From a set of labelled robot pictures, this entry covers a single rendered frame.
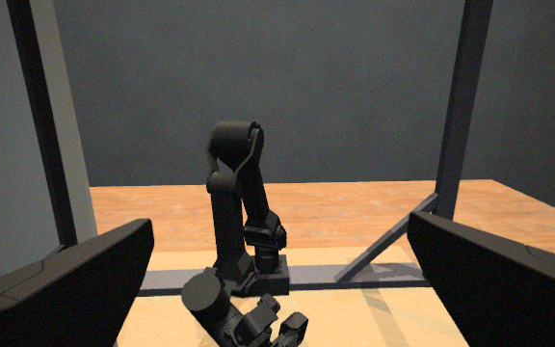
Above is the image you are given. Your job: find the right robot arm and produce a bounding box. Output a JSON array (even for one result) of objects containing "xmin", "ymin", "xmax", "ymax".
[{"xmin": 181, "ymin": 120, "xmax": 287, "ymax": 347}]

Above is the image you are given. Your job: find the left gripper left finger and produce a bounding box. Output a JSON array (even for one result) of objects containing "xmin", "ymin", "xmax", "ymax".
[{"xmin": 0, "ymin": 218, "xmax": 154, "ymax": 347}]

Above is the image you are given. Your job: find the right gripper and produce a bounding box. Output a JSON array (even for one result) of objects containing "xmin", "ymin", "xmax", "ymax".
[{"xmin": 217, "ymin": 311, "xmax": 309, "ymax": 347}]

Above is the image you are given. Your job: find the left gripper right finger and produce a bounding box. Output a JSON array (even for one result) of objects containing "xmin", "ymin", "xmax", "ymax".
[{"xmin": 407, "ymin": 211, "xmax": 555, "ymax": 347}]

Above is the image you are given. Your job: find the black rectangular frame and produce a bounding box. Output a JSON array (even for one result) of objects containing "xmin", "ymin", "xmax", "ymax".
[{"xmin": 6, "ymin": 0, "xmax": 78, "ymax": 256}]

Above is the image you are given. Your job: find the grey wall panel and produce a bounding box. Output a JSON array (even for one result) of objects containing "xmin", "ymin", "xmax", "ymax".
[{"xmin": 29, "ymin": 0, "xmax": 98, "ymax": 244}]

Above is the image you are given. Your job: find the black diagonal bar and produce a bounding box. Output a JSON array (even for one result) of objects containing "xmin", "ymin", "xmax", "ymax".
[{"xmin": 333, "ymin": 0, "xmax": 493, "ymax": 282}]

